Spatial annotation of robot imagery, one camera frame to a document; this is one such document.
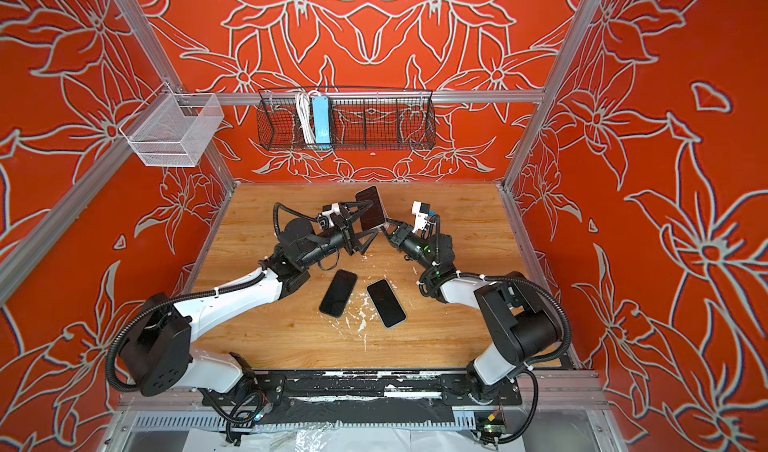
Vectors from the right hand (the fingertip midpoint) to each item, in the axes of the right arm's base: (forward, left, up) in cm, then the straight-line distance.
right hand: (373, 221), depth 76 cm
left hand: (-4, -1, +7) cm, 8 cm away
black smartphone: (-13, -3, -23) cm, 27 cm away
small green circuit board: (-42, -28, -26) cm, 57 cm away
